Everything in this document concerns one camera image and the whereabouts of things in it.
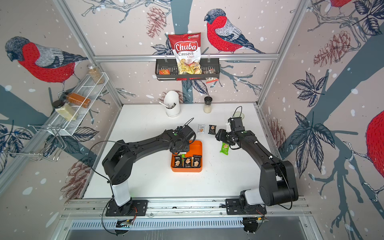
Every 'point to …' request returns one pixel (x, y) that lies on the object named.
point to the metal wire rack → (38, 143)
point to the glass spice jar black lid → (208, 102)
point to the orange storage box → (196, 148)
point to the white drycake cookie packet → (201, 129)
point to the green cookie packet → (224, 148)
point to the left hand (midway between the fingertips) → (187, 145)
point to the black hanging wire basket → (167, 69)
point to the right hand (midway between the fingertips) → (218, 135)
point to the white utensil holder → (172, 103)
